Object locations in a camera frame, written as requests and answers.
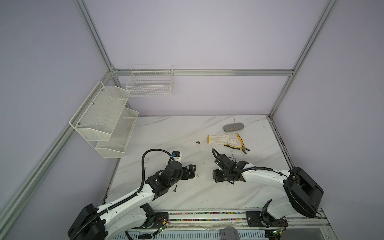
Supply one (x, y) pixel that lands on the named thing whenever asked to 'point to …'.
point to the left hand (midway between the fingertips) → (188, 168)
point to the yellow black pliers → (243, 148)
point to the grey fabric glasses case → (233, 127)
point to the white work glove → (218, 139)
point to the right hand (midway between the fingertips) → (215, 176)
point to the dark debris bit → (198, 142)
